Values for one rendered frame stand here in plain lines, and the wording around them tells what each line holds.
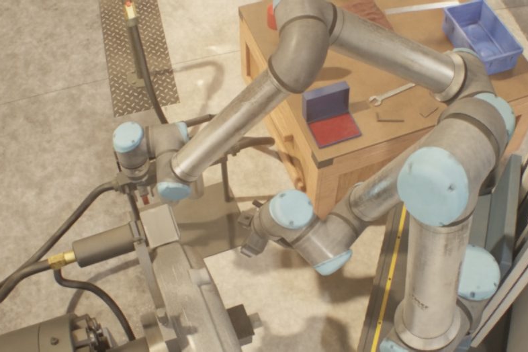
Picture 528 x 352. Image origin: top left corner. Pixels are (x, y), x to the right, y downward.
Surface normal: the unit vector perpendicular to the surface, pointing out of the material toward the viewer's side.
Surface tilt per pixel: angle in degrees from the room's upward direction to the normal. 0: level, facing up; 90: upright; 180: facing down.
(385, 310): 0
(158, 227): 22
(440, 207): 83
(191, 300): 12
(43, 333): 38
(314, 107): 84
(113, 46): 0
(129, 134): 5
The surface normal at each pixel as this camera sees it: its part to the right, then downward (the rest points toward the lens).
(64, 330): -0.21, -0.90
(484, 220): 0.00, -0.53
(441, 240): -0.15, 0.79
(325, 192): 0.36, 0.79
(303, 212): 0.26, -0.33
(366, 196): -0.92, 0.18
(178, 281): -0.11, -0.79
